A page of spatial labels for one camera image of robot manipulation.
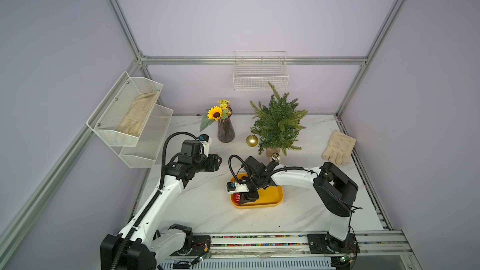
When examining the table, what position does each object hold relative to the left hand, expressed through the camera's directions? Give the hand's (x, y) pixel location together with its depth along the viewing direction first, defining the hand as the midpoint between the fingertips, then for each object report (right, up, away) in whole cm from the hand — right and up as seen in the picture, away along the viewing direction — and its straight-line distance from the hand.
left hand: (216, 162), depth 80 cm
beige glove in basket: (-34, +19, -3) cm, 39 cm away
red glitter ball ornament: (+9, -15, 0) cm, 18 cm away
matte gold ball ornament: (+16, +9, +3) cm, 19 cm away
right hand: (+11, -16, +6) cm, 20 cm away
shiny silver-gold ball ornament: (+26, +2, +2) cm, 26 cm away
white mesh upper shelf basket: (-40, +19, -4) cm, 44 cm away
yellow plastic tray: (+25, -17, +5) cm, 30 cm away
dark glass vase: (+2, +15, +19) cm, 24 cm away
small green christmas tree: (+26, +16, -2) cm, 31 cm away
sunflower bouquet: (+2, +23, +7) cm, 24 cm away
